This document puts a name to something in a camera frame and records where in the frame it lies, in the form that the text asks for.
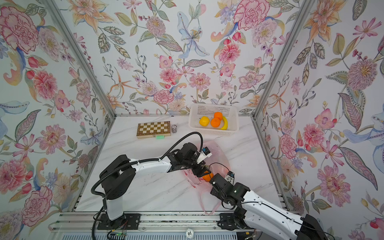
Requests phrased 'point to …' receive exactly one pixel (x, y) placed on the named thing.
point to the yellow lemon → (204, 121)
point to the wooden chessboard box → (152, 129)
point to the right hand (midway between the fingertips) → (214, 189)
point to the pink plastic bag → (217, 163)
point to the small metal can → (174, 128)
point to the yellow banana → (225, 125)
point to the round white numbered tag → (189, 233)
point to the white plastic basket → (198, 110)
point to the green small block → (161, 137)
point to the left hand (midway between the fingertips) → (209, 168)
